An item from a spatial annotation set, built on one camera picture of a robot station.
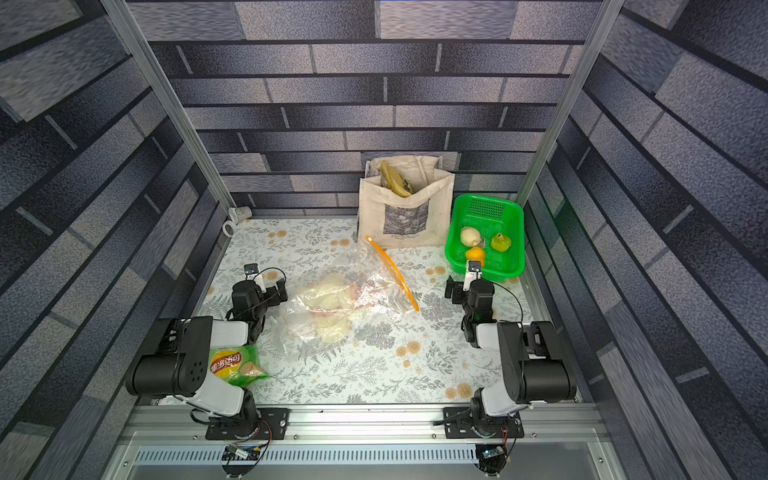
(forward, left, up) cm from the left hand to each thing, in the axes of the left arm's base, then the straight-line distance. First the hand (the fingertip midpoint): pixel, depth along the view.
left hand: (269, 279), depth 95 cm
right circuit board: (-46, -66, -10) cm, 81 cm away
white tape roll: (+30, +21, 0) cm, 36 cm away
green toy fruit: (+16, -79, +1) cm, 81 cm away
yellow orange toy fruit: (+12, -70, -1) cm, 71 cm away
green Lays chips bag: (-27, +1, 0) cm, 27 cm away
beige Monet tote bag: (+18, -50, +10) cm, 54 cm away
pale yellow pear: (+20, -69, 0) cm, 72 cm away
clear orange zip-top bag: (-4, -26, -5) cm, 27 cm away
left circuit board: (-46, -4, -8) cm, 47 cm away
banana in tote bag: (+25, -40, +21) cm, 52 cm away
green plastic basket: (+33, -80, -2) cm, 87 cm away
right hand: (+1, -64, +2) cm, 64 cm away
